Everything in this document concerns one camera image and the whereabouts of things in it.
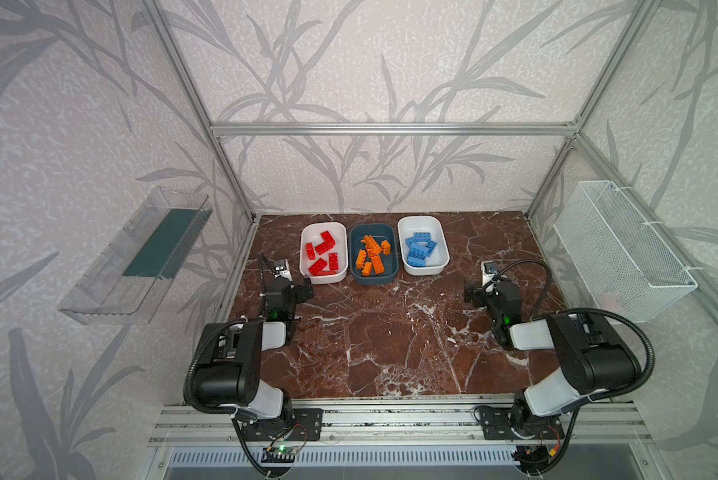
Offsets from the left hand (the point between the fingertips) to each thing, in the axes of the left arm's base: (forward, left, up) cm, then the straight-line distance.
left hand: (294, 268), depth 94 cm
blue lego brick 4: (+11, -41, -5) cm, 43 cm away
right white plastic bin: (+11, -49, -8) cm, 51 cm away
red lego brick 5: (+8, -11, -8) cm, 15 cm away
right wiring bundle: (-48, -66, -11) cm, 82 cm away
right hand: (+1, -61, -1) cm, 61 cm away
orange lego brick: (+7, -20, -6) cm, 23 cm away
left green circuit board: (-48, -3, -10) cm, 49 cm away
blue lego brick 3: (+9, -41, -7) cm, 42 cm away
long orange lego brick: (+13, -24, -5) cm, 28 cm away
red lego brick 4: (+5, -6, -7) cm, 10 cm away
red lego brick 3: (+14, -6, -8) cm, 17 cm away
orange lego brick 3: (+3, -23, -6) cm, 24 cm away
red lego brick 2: (+16, -9, -6) cm, 19 cm away
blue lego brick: (+19, -43, -7) cm, 48 cm away
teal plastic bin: (+20, -27, -6) cm, 34 cm away
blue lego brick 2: (+15, -39, -6) cm, 42 cm away
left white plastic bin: (+11, -7, -9) cm, 16 cm away
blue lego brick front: (+14, -46, -6) cm, 48 cm away
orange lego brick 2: (+6, -26, -6) cm, 28 cm away
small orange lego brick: (+12, -29, -4) cm, 32 cm away
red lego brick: (+11, -2, -6) cm, 12 cm away
